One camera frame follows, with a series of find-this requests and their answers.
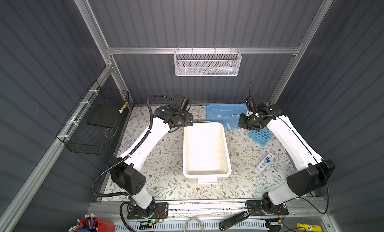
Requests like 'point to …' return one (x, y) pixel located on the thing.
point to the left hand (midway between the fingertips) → (186, 120)
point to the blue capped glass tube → (268, 160)
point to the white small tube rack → (264, 164)
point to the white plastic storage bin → (206, 155)
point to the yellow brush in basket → (123, 107)
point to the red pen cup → (95, 224)
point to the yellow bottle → (309, 227)
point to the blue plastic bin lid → (228, 114)
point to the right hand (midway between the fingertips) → (242, 125)
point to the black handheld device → (233, 219)
